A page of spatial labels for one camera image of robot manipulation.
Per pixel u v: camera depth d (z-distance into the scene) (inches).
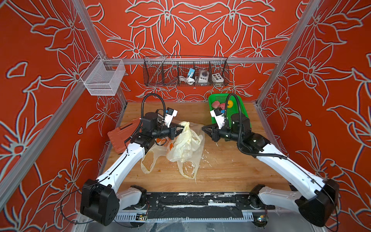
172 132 25.2
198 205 28.6
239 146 21.0
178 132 27.8
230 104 44.8
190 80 33.5
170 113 25.7
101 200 15.1
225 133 23.8
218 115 23.9
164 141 27.0
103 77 36.7
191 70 33.0
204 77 35.5
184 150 25.9
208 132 26.3
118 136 37.5
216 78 37.2
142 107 22.4
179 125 27.5
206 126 27.5
